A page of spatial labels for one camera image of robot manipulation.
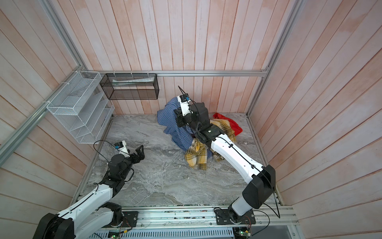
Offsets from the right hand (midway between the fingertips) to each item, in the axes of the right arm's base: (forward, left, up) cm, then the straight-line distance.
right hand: (174, 109), depth 72 cm
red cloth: (+18, -42, -37) cm, 59 cm away
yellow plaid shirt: (-10, -11, -30) cm, 33 cm away
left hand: (-10, +23, -23) cm, 33 cm away
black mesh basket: (+37, +37, -12) cm, 54 cm away
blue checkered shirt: (-4, -2, -16) cm, 17 cm away
